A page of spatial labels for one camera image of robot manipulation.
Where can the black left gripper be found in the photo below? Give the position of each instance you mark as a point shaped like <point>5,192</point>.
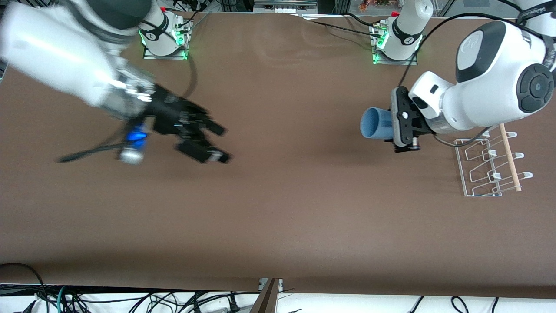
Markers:
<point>400,149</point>

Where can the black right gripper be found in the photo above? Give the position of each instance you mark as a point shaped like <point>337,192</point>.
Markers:
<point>167,113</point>

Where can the blue plastic cup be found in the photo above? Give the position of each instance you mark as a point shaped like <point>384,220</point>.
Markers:
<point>373,124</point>

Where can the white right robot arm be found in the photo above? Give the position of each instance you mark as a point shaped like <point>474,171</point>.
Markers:
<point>52,52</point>

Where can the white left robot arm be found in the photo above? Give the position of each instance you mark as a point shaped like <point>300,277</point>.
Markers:
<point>486,87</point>

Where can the orange background object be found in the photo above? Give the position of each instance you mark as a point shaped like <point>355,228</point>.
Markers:
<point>373,4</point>

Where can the grey power strip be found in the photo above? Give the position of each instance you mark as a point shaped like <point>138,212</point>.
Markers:
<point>284,6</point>

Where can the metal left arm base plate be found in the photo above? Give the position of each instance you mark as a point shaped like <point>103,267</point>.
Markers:
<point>395,62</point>

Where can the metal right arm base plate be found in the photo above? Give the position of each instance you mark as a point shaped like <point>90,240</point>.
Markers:
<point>165,55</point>

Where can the small metal bracket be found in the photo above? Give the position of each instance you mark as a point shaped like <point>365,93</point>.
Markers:
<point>263,283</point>

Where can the brown wooden post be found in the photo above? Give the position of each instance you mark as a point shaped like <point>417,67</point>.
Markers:
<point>266,300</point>

